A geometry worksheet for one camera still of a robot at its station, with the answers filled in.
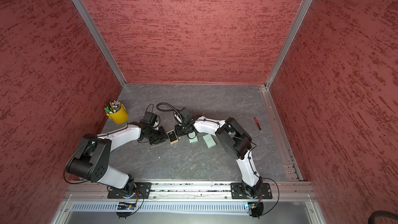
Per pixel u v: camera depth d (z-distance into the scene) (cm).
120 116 93
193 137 83
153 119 77
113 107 87
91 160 44
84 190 76
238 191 74
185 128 81
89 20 84
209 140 90
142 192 74
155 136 79
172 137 91
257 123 100
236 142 52
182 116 76
